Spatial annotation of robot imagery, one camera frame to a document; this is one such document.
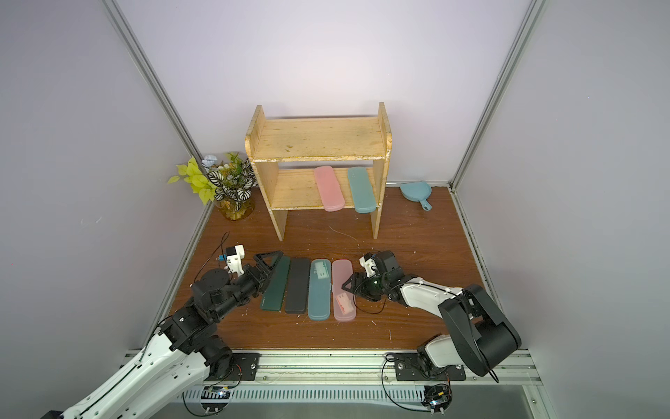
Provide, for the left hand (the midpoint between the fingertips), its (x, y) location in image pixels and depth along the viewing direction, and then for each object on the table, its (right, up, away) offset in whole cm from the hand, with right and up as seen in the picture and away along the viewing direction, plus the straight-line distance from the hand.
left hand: (283, 262), depth 69 cm
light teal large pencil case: (+8, -14, +19) cm, 25 cm away
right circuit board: (+42, -37, 0) cm, 56 cm away
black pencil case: (+1, -12, +19) cm, 23 cm away
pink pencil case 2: (+12, +22, +21) cm, 33 cm away
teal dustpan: (+51, +22, +49) cm, 74 cm away
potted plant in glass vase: (-24, +23, +21) cm, 39 cm away
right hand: (+18, -11, +16) cm, 26 cm away
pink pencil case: (+16, -17, +14) cm, 28 cm away
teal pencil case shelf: (+23, +20, +20) cm, 37 cm away
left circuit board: (-20, -38, +3) cm, 43 cm away
